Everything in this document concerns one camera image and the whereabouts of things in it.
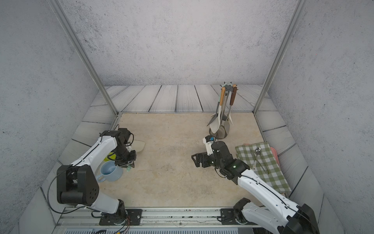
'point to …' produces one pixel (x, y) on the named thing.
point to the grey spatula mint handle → (214, 117)
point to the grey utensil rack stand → (219, 130)
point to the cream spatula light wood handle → (215, 125)
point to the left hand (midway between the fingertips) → (135, 165)
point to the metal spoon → (257, 152)
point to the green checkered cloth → (261, 159)
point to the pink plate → (274, 153)
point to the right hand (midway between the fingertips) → (199, 155)
